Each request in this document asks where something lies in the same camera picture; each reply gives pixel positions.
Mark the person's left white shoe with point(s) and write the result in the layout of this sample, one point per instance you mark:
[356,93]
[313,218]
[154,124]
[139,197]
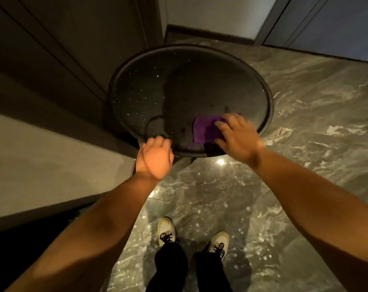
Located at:
[166,228]

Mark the person's black trousers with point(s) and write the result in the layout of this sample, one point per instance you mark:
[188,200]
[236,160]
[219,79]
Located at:
[172,264]

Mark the person's right forearm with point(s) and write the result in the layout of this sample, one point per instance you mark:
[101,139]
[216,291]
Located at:
[317,209]

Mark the purple cleaning cloth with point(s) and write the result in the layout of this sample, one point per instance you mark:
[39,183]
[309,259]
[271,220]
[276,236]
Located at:
[206,129]

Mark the blue grey room door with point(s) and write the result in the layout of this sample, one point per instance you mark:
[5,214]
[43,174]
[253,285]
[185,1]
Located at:
[330,24]

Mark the person's right hand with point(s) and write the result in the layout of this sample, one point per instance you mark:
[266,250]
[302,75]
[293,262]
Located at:
[241,139]

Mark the person's white shoe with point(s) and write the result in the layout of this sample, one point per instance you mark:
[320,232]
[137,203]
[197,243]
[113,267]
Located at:
[166,228]
[219,241]

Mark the person's left hand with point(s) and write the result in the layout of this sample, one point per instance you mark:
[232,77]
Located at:
[155,158]

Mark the round black side table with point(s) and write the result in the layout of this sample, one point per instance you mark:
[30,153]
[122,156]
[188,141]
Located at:
[187,85]

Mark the person's left forearm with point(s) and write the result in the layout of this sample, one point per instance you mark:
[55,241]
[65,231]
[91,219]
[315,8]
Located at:
[89,234]

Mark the person's right white shoe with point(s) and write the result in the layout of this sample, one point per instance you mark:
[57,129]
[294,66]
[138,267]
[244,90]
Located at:
[219,241]

